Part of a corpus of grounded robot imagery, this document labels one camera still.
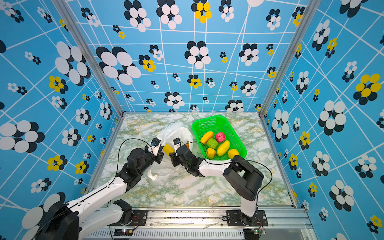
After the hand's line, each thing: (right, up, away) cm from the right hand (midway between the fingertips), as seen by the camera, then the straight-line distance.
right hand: (172, 153), depth 87 cm
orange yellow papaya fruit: (+22, +9, +13) cm, 27 cm away
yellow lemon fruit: (+36, 0, +3) cm, 36 cm away
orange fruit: (+23, -1, +1) cm, 23 cm away
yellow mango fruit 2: (-2, +2, -2) cm, 4 cm away
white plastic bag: (+1, +14, +1) cm, 14 cm away
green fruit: (+24, +5, +7) cm, 26 cm away
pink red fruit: (+30, +9, +11) cm, 33 cm away
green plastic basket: (+29, +17, +21) cm, 40 cm away
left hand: (-3, +7, -7) cm, 11 cm away
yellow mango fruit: (+31, +2, +6) cm, 32 cm away
